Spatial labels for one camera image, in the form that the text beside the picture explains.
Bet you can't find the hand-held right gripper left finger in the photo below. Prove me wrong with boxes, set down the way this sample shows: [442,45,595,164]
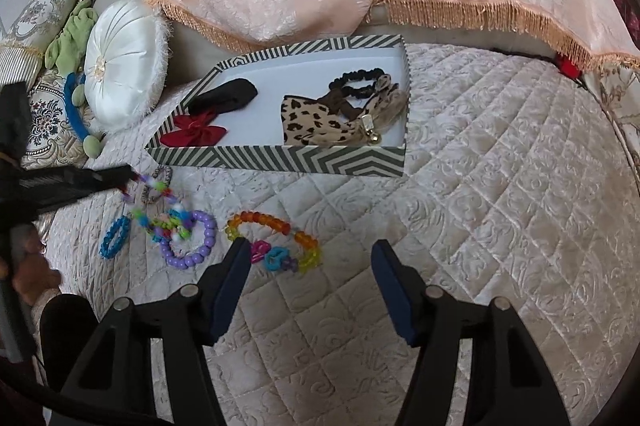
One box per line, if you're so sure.
[47,237,252,426]

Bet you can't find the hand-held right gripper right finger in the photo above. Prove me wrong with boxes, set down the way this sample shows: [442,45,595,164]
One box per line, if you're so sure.
[371,240,571,426]

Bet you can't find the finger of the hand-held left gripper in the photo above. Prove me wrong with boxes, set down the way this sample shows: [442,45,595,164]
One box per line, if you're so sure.
[17,165,138,219]

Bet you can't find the multicoloured bead necklace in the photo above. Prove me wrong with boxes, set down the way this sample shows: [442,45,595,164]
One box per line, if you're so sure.
[120,166,196,242]

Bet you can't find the red fabric bow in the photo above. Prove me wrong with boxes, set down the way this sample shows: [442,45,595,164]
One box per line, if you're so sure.
[159,112,228,149]

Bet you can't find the black hair bow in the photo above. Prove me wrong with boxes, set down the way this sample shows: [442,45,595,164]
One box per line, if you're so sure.
[187,77,259,117]

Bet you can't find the leopard print bow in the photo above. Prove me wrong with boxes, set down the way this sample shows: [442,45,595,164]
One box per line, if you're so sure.
[280,93,368,147]

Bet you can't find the beige bow with gold bell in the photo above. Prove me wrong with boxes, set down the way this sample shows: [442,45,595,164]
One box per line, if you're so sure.
[345,73,410,144]

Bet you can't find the striped tray box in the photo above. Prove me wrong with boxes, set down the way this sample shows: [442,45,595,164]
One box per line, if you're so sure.
[145,33,413,178]

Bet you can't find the black scrunchie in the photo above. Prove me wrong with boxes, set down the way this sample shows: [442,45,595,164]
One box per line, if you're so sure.
[327,67,388,99]

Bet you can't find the person's left forearm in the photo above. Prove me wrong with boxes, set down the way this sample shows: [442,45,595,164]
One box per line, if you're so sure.
[30,288,101,397]

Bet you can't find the person's left hand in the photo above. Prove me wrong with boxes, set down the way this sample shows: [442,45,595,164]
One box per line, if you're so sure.
[10,228,63,304]

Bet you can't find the floral embroidered cushion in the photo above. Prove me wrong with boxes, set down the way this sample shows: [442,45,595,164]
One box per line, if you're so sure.
[20,71,101,172]

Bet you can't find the green and blue plush toy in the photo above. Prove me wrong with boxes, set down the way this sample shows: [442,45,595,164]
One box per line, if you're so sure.
[44,0,106,157]

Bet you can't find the cream quilted bedspread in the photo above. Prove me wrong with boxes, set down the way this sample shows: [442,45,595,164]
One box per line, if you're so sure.
[30,41,640,426]

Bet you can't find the floral bolster pillow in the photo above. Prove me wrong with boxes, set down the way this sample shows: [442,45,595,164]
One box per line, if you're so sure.
[0,0,96,82]

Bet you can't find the white round satin pillow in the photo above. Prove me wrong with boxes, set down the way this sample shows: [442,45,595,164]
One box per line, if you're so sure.
[82,0,171,132]

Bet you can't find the cream floral cloth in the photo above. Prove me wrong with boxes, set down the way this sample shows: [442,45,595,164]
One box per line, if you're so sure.
[595,68,640,187]

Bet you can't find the colourful plastic link chain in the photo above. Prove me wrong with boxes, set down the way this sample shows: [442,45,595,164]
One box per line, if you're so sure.
[250,240,301,273]

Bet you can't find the purple bead bracelet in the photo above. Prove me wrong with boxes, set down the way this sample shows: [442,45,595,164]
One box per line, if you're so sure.
[159,210,218,269]

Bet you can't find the blue plastic bracelet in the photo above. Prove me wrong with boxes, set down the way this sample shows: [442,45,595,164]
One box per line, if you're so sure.
[99,215,132,259]

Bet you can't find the orange bead bracelet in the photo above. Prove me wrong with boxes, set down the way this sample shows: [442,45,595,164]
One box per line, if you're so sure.
[225,211,322,277]

